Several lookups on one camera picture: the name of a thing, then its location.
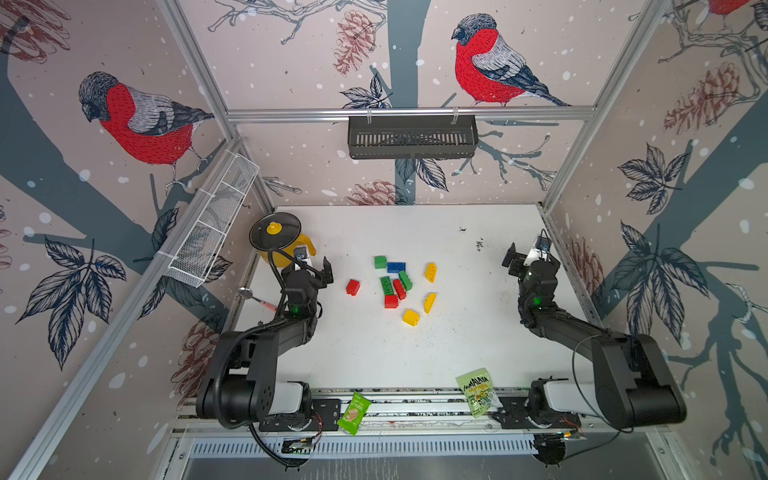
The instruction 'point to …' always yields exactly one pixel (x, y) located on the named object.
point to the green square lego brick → (380, 262)
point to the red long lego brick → (399, 289)
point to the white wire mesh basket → (210, 234)
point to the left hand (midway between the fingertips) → (313, 253)
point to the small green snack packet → (355, 413)
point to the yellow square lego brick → (411, 317)
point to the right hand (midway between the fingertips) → (529, 244)
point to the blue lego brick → (396, 267)
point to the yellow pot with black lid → (277, 235)
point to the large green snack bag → (479, 392)
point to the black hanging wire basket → (412, 137)
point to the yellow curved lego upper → (431, 272)
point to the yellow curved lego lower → (429, 302)
